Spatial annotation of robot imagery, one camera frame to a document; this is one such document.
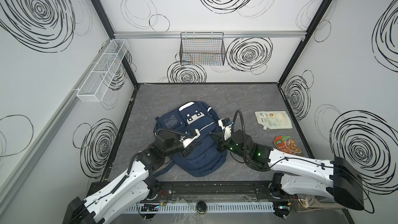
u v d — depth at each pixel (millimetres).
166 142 553
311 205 655
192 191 751
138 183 496
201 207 617
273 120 993
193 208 642
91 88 717
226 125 643
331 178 418
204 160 731
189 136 610
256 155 581
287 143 889
